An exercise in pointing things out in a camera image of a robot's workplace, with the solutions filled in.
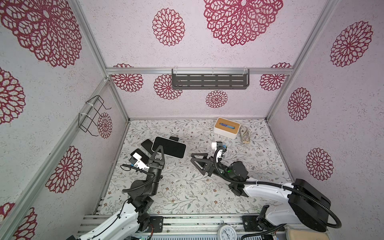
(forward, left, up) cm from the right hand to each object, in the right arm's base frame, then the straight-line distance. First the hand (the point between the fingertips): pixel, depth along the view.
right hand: (193, 157), depth 62 cm
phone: (+34, +15, -31) cm, 49 cm away
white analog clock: (-22, -16, -29) cm, 40 cm away
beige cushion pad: (-22, -50, -30) cm, 63 cm away
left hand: (+5, +13, -1) cm, 14 cm away
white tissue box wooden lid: (+43, -23, -28) cm, 56 cm away
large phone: (+5, +11, 0) cm, 12 cm away
